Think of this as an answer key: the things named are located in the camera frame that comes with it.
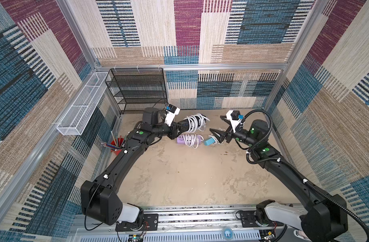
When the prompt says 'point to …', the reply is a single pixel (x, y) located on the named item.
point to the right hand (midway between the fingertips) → (218, 124)
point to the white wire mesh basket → (75, 120)
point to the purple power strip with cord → (190, 140)
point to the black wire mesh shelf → (137, 88)
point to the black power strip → (193, 124)
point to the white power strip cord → (196, 122)
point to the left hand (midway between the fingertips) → (184, 126)
